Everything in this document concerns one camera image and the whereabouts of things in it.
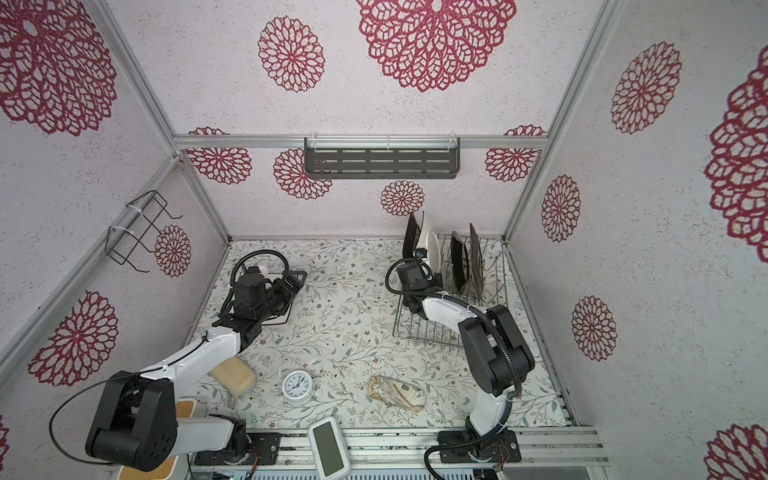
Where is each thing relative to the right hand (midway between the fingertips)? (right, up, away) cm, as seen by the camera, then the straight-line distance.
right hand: (432, 273), depth 95 cm
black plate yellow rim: (+17, +4, +8) cm, 19 cm away
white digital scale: (-29, -41, -24) cm, 56 cm away
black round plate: (+8, +4, -1) cm, 9 cm away
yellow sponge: (-55, -27, -14) cm, 63 cm away
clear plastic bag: (-12, -32, -15) cm, 37 cm away
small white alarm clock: (-39, -30, -15) cm, 51 cm away
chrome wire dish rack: (-4, -9, -31) cm, 32 cm away
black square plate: (-6, +12, 0) cm, 13 cm away
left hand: (-39, -3, -7) cm, 40 cm away
